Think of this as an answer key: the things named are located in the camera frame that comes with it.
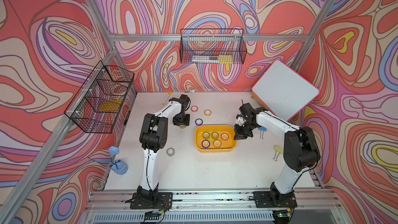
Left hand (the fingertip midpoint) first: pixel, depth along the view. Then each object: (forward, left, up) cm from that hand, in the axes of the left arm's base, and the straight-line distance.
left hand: (185, 124), depth 101 cm
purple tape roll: (-15, -14, 0) cm, 20 cm away
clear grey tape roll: (-19, +7, 0) cm, 20 cm away
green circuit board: (-49, +12, -2) cm, 51 cm away
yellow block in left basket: (-10, +31, +30) cm, 45 cm away
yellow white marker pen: (+28, +14, +1) cm, 32 cm away
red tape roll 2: (+14, -6, -1) cm, 15 cm away
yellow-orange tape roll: (-14, -21, 0) cm, 25 cm away
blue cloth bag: (-30, +31, +7) cm, 44 cm away
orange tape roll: (+10, -16, 0) cm, 19 cm away
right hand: (-15, -31, +5) cm, 35 cm away
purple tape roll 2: (+2, -9, 0) cm, 9 cm away
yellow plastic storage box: (-16, -27, 0) cm, 31 cm away
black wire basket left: (-10, +39, +30) cm, 50 cm away
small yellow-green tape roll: (-8, -14, 0) cm, 16 cm away
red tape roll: (-9, -25, 0) cm, 27 cm away
